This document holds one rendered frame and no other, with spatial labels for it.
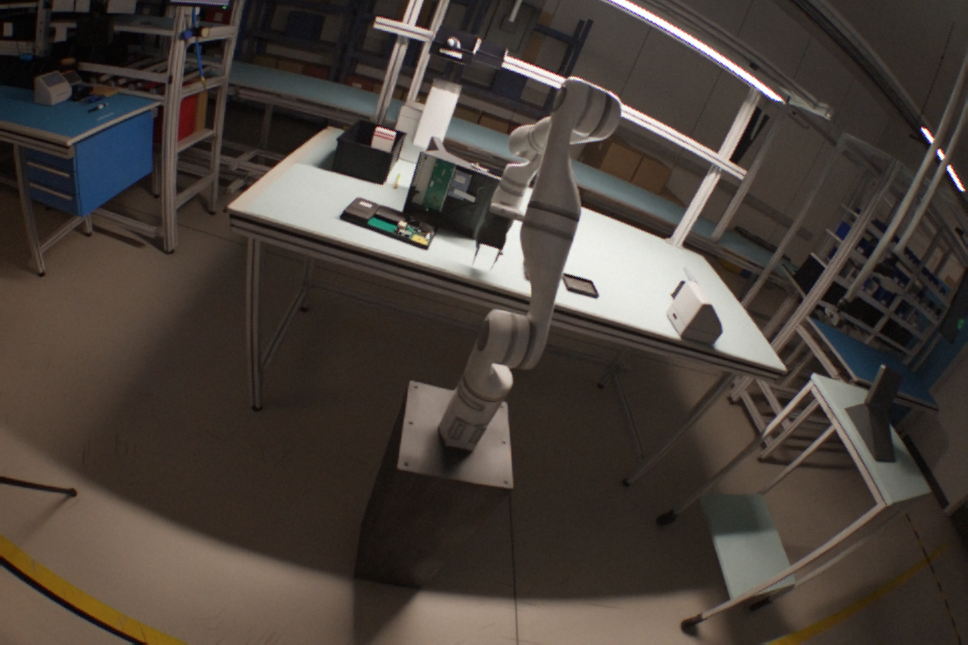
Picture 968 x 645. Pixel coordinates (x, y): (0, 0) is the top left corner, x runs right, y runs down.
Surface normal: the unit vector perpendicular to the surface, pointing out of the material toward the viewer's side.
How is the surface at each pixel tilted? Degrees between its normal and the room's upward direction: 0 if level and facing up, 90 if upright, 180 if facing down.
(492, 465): 0
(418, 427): 0
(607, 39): 90
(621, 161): 90
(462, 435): 90
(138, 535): 0
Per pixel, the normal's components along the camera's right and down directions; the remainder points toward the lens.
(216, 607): 0.34, -0.79
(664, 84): 0.01, 0.55
